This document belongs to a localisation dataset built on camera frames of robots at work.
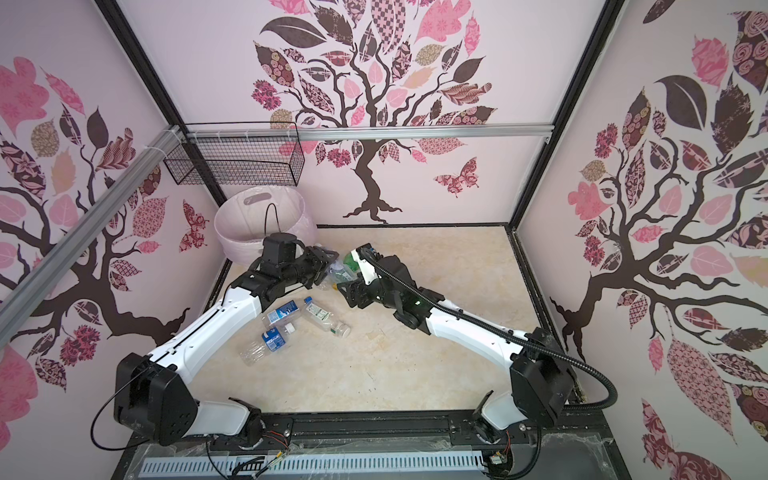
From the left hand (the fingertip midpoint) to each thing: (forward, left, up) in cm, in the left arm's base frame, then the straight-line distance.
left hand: (339, 261), depth 80 cm
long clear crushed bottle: (-4, 0, 0) cm, 4 cm away
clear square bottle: (-8, +7, -18) cm, 21 cm away
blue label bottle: (-18, +23, -18) cm, 34 cm away
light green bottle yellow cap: (+3, -2, -4) cm, 5 cm away
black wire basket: (+36, +36, +10) cm, 52 cm away
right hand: (-6, -3, +1) cm, 6 cm away
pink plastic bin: (+20, +33, -3) cm, 39 cm away
